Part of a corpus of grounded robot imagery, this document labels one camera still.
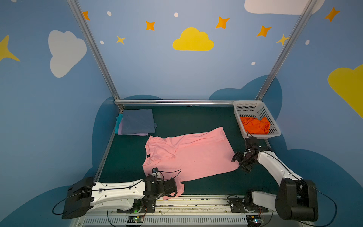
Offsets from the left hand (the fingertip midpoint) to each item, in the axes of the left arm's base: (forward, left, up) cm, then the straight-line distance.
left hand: (167, 193), depth 78 cm
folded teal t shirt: (+51, +43, +1) cm, 67 cm away
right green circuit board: (-12, -45, -1) cm, 47 cm away
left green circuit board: (-12, +16, 0) cm, 20 cm away
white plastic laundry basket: (+63, -70, +4) cm, 94 cm away
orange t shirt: (+46, -61, +5) cm, 76 cm away
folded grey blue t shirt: (+48, +26, +5) cm, 55 cm away
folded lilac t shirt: (+39, +37, +5) cm, 54 cm away
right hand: (+18, -42, +4) cm, 46 cm away
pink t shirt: (+23, -11, -1) cm, 26 cm away
